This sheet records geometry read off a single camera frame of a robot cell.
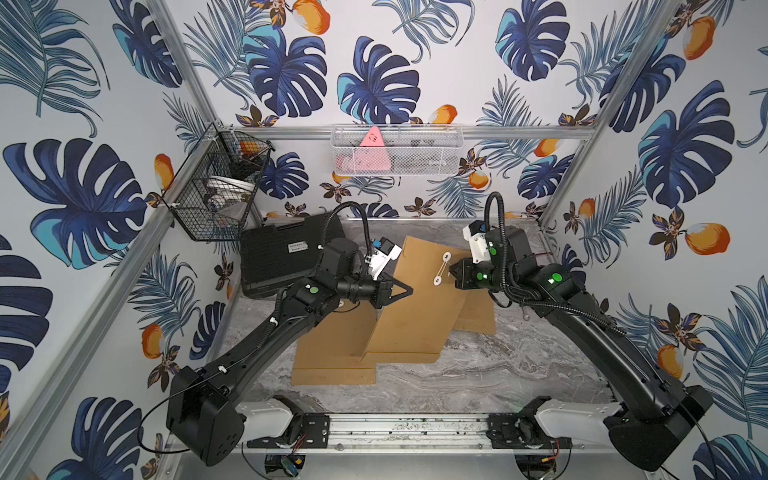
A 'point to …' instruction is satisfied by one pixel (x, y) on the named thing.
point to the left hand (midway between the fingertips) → (411, 287)
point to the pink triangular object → (371, 155)
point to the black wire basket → (222, 153)
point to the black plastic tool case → (284, 250)
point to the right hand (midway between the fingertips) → (451, 265)
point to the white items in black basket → (228, 197)
